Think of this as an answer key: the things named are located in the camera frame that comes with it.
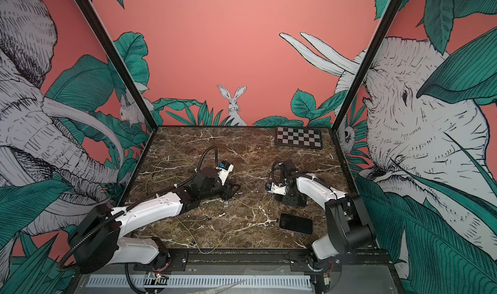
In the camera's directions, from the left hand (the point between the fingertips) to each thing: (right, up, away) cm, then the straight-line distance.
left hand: (239, 183), depth 82 cm
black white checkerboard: (+38, +21, +32) cm, 54 cm away
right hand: (+24, -5, +9) cm, 26 cm away
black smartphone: (+25, -18, +1) cm, 31 cm away
